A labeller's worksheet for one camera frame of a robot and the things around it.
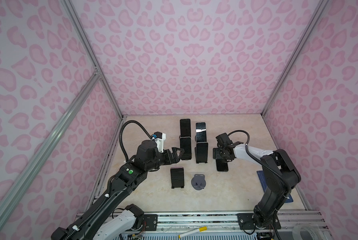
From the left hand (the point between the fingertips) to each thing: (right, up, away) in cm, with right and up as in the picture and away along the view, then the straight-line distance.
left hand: (179, 149), depth 70 cm
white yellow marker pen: (+10, -38, +1) cm, 39 cm away
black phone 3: (+3, 0, +20) cm, 21 cm away
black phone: (+3, +10, +30) cm, 32 cm away
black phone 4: (+13, -4, +21) cm, 25 cm away
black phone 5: (+26, -13, +23) cm, 37 cm away
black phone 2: (+14, +5, +32) cm, 35 cm away
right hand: (+25, -6, +26) cm, 37 cm away
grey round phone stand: (+11, -21, +16) cm, 29 cm away
